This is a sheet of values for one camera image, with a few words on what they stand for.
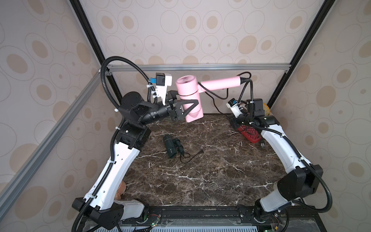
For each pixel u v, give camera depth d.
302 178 0.42
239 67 1.96
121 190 0.76
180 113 0.44
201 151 0.97
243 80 0.44
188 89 0.44
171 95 0.47
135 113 0.40
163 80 0.41
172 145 0.97
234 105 0.69
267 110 0.95
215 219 0.73
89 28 0.74
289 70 0.92
